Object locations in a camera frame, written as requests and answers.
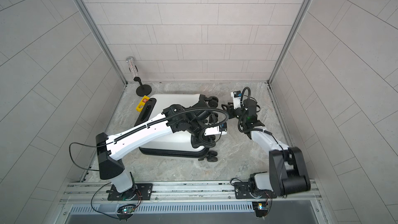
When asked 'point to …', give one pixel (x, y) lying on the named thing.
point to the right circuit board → (261, 208)
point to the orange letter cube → (145, 100)
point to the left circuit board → (127, 209)
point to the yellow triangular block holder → (141, 104)
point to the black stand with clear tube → (143, 90)
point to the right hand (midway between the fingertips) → (225, 103)
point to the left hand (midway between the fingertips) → (214, 138)
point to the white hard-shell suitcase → (177, 144)
